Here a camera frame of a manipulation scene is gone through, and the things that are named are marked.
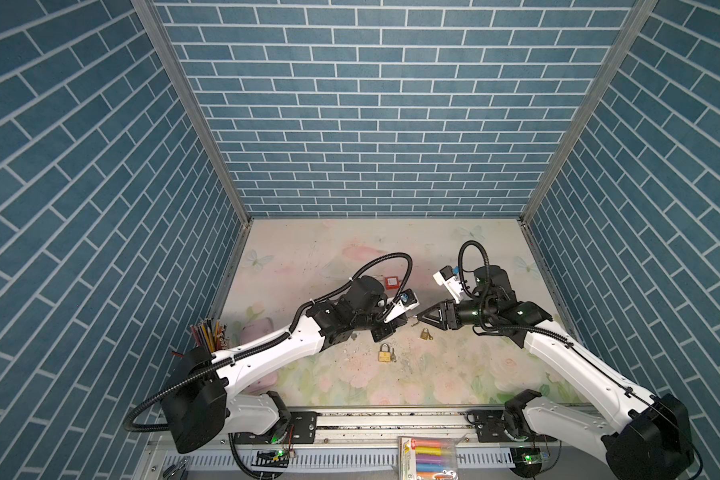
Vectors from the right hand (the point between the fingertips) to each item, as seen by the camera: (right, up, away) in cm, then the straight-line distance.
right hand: (420, 313), depth 74 cm
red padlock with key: (-6, +4, +25) cm, 26 cm away
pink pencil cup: (-54, -6, +2) cm, 54 cm away
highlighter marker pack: (+1, -32, -6) cm, 33 cm away
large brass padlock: (-8, -15, +13) cm, 21 cm away
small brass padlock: (+4, -10, +16) cm, 19 cm away
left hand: (-4, -1, +3) cm, 5 cm away
